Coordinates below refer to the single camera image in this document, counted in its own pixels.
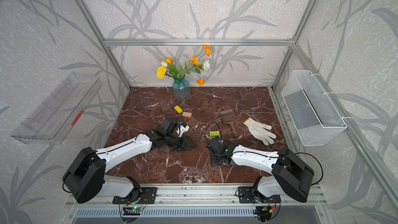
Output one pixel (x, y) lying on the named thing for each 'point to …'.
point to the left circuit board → (130, 211)
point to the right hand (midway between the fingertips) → (215, 160)
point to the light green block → (214, 133)
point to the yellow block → (178, 109)
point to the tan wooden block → (186, 114)
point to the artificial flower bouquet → (168, 68)
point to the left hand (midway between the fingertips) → (194, 148)
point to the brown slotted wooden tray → (229, 116)
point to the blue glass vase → (181, 89)
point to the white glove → (259, 130)
